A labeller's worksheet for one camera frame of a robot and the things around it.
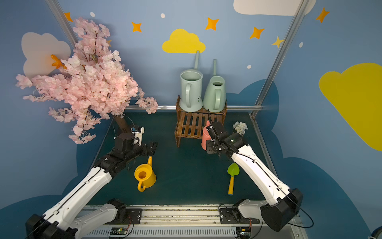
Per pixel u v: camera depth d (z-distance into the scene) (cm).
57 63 69
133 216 76
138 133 68
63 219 40
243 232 72
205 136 74
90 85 70
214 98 74
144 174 79
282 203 38
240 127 96
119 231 72
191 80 71
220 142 54
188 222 73
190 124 96
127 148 58
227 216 74
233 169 89
